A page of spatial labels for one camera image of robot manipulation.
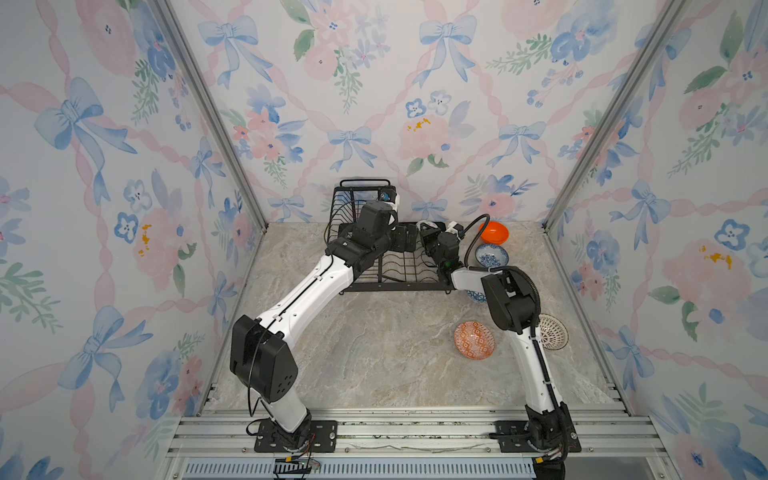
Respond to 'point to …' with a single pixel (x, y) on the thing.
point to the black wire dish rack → (406, 268)
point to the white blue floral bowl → (492, 256)
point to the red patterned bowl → (474, 340)
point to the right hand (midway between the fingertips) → (418, 220)
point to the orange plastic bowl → (495, 232)
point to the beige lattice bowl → (553, 334)
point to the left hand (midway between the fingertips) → (405, 224)
